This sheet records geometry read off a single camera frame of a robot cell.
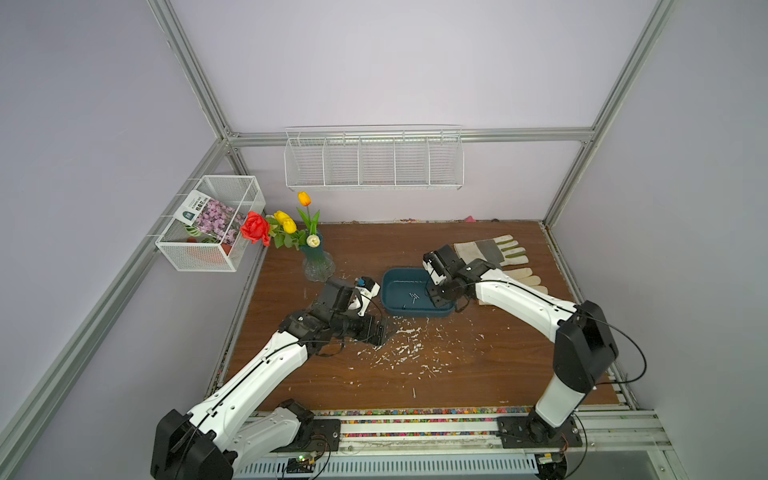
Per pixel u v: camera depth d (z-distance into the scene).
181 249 0.74
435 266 0.72
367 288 0.69
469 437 0.74
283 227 0.80
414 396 0.80
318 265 1.04
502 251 1.12
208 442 0.39
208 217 0.74
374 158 0.99
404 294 1.00
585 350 0.45
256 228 0.69
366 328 0.66
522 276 1.04
